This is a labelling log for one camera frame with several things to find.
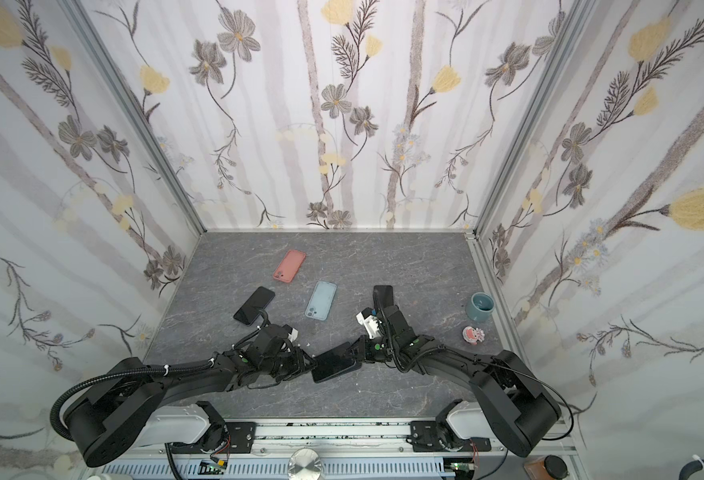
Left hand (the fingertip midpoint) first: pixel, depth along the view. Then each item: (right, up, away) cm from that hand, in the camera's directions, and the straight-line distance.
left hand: (312, 359), depth 84 cm
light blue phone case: (0, +14, +17) cm, 22 cm away
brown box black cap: (+54, -15, -22) cm, 60 cm away
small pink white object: (+48, +6, +5) cm, 48 cm away
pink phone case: (-13, +26, +26) cm, 39 cm away
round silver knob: (+3, -12, -26) cm, 29 cm away
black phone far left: (-23, +12, +16) cm, 31 cm away
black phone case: (+7, 0, -3) cm, 7 cm away
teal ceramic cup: (+53, +14, +11) cm, 55 cm away
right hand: (+8, +4, -4) cm, 10 cm away
